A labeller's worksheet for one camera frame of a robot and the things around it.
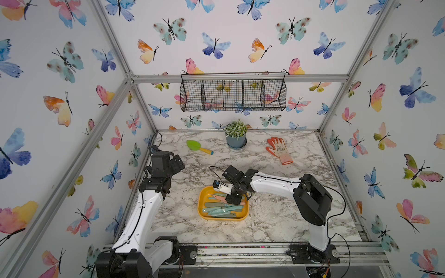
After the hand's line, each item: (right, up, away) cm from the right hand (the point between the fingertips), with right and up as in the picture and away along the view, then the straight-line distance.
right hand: (230, 195), depth 88 cm
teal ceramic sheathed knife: (-8, -7, -3) cm, 11 cm away
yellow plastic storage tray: (-11, +2, +1) cm, 11 cm away
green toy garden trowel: (-23, +25, +27) cm, 43 cm away
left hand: (-27, +18, -6) cm, 33 cm away
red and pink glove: (+31, +23, +22) cm, 44 cm away
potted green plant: (+3, +33, +12) cm, 35 cm away
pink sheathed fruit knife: (-4, -1, -1) cm, 4 cm away
